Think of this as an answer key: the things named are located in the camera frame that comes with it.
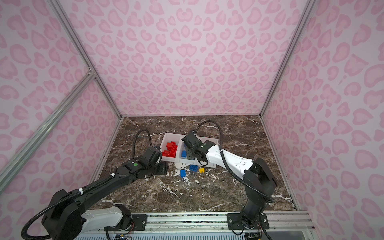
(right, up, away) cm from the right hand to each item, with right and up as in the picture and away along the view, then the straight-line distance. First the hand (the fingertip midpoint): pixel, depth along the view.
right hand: (192, 150), depth 85 cm
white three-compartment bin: (-11, +5, +18) cm, 22 cm away
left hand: (-15, -8, -2) cm, 17 cm away
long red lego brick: (-13, -1, +10) cm, 17 cm away
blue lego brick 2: (+1, -11, +5) cm, 13 cm away
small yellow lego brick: (+5, -13, +5) cm, 15 cm away
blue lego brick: (-6, -4, +13) cm, 15 cm away
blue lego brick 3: (-6, -14, +5) cm, 16 cm away
